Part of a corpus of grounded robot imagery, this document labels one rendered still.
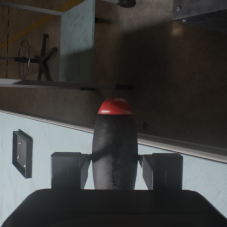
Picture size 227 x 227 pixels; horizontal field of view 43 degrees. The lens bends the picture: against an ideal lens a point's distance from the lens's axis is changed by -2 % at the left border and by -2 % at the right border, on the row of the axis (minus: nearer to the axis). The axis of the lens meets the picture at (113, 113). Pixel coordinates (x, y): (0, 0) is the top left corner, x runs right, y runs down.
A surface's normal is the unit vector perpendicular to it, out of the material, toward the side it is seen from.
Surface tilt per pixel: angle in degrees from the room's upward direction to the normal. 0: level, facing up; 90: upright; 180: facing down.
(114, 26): 0
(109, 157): 44
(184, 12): 0
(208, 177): 0
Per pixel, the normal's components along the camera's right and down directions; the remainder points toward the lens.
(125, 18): -0.84, 0.00
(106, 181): -0.37, 0.15
